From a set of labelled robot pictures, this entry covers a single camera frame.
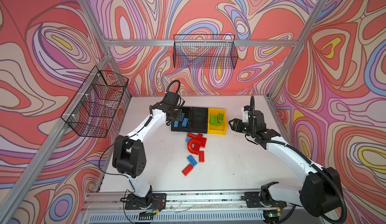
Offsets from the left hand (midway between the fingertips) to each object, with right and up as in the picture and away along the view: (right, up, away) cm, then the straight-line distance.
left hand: (180, 115), depth 90 cm
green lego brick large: (+22, -3, +10) cm, 24 cm away
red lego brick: (+13, -24, -3) cm, 27 cm away
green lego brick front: (+26, -2, +9) cm, 28 cm away
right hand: (+32, -6, -5) cm, 33 cm away
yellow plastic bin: (+27, -10, +9) cm, 30 cm away
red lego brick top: (+14, -16, +3) cm, 21 cm away
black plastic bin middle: (+12, -4, +13) cm, 18 cm away
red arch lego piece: (+9, -21, -1) cm, 23 cm away
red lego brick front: (+5, -31, -8) cm, 32 cm away
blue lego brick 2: (+2, -5, +11) cm, 13 cm away
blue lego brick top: (+4, -15, +3) cm, 16 cm away
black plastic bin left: (+3, +3, +9) cm, 10 cm away
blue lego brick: (+7, -26, -3) cm, 28 cm away
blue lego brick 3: (-4, -6, +10) cm, 12 cm away
